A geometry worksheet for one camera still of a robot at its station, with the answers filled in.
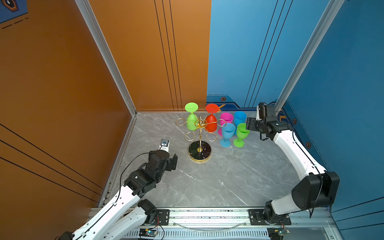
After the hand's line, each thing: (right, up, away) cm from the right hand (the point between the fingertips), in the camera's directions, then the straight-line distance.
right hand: (252, 122), depth 84 cm
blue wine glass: (-3, +4, +15) cm, 16 cm away
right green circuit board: (+6, -53, -14) cm, 55 cm away
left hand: (-47, -15, -9) cm, 50 cm away
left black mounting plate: (-49, -48, -11) cm, 69 cm away
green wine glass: (-5, -6, +4) cm, 9 cm away
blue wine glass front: (-12, -5, +9) cm, 16 cm away
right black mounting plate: (-2, -47, -12) cm, 49 cm away
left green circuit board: (-55, -53, -13) cm, 78 cm away
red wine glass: (-24, -1, -8) cm, 26 cm away
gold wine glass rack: (-29, -19, +13) cm, 37 cm away
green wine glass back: (-34, +8, -1) cm, 35 cm away
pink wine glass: (-13, +3, +12) cm, 18 cm away
